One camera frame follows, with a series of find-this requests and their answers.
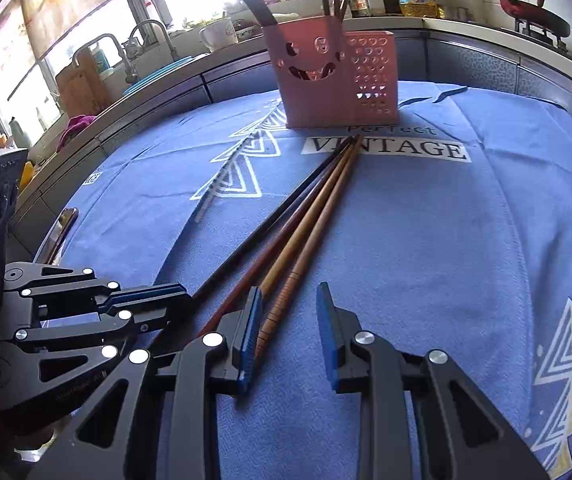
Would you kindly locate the reddish brown chopstick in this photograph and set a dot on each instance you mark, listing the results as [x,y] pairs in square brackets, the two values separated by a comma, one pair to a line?
[266,250]

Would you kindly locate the wooden cutting board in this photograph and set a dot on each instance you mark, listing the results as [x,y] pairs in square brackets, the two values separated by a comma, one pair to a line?
[81,90]

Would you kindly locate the white mug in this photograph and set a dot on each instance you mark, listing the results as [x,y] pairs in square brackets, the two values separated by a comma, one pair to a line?
[221,35]

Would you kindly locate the blue plastic basin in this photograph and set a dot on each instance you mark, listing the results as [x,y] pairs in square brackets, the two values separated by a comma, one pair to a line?
[166,67]

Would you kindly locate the white bottle with red cap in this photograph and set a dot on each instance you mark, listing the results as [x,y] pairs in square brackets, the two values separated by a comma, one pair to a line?
[150,7]

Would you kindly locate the pink plastic utensil holder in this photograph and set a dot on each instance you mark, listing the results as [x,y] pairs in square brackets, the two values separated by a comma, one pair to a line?
[316,95]

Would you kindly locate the yellow plastic item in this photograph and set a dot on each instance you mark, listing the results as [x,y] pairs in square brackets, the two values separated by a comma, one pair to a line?
[26,174]

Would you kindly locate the light brown ridged chopstick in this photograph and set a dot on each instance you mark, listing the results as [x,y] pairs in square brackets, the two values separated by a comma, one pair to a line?
[315,235]

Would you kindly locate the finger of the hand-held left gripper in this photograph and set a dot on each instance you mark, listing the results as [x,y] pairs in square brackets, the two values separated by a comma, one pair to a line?
[151,292]
[131,321]

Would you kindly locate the pink cloth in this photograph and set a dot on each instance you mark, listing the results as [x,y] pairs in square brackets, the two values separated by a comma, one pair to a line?
[76,127]

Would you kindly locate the blue dish soap bottle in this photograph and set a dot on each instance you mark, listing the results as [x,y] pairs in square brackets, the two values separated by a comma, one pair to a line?
[99,60]

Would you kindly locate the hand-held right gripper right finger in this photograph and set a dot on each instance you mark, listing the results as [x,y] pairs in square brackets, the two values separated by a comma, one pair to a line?
[327,340]

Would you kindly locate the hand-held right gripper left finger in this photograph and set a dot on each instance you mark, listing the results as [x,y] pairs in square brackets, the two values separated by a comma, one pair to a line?
[248,335]

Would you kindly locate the steel kitchen faucet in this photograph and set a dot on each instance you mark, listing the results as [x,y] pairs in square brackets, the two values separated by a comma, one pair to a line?
[170,45]
[127,67]

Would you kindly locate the blue printed tablecloth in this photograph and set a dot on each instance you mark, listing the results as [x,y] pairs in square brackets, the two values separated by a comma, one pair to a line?
[415,235]

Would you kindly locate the red frying pan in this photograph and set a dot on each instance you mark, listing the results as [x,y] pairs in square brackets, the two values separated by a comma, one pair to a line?
[530,17]

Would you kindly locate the pale green bottle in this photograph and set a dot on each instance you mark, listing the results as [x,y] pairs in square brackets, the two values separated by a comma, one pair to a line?
[17,132]

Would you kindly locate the gas stove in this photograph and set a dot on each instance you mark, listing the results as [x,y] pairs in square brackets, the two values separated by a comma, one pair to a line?
[548,37]

